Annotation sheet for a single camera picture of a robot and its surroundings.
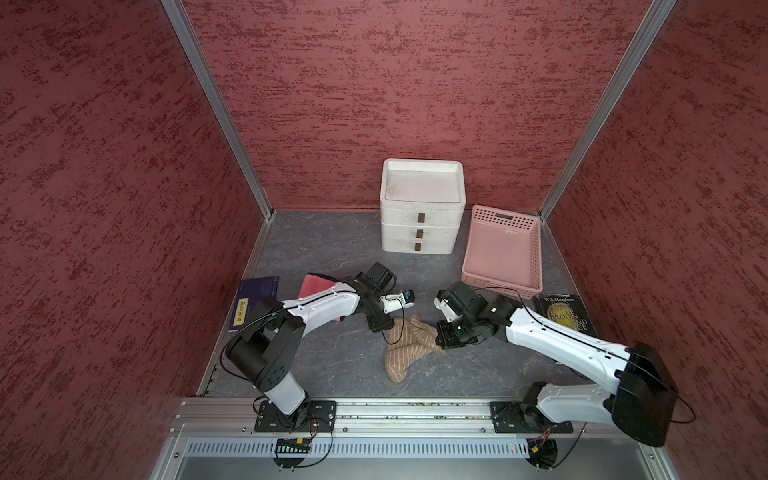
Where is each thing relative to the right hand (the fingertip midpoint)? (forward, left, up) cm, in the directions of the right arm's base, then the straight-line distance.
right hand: (438, 348), depth 78 cm
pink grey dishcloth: (+24, +39, -5) cm, 46 cm away
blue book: (+23, +60, -7) cm, 64 cm away
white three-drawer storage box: (+38, +2, +16) cm, 42 cm away
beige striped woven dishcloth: (+4, +8, -6) cm, 11 cm away
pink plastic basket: (+36, -29, -7) cm, 47 cm away
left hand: (+11, +15, -5) cm, 19 cm away
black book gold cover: (+14, -43, -7) cm, 46 cm away
